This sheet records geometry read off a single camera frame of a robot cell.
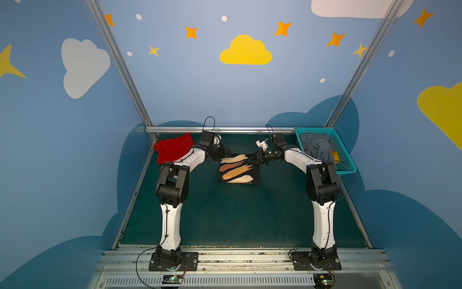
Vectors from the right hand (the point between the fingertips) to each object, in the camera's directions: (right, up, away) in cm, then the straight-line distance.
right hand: (249, 158), depth 97 cm
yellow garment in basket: (+53, 0, +9) cm, 54 cm away
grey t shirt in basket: (+43, +7, +10) cm, 45 cm away
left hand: (-9, +4, +2) cm, 10 cm away
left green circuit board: (-34, -48, -25) cm, 64 cm away
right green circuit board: (+29, -49, -25) cm, 62 cm away
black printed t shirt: (-6, -7, +5) cm, 10 cm away
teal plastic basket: (+55, -4, +2) cm, 55 cm away
